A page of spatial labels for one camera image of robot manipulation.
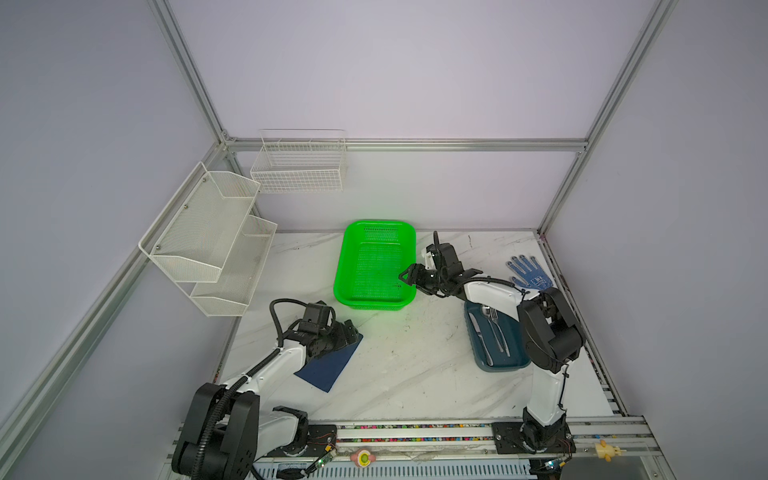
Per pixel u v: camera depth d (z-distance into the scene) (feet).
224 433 1.34
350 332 2.67
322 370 2.82
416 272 2.81
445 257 2.46
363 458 2.21
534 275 3.53
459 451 2.40
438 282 2.53
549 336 1.67
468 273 2.42
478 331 3.04
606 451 2.22
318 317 2.27
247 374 1.53
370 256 3.64
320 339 2.24
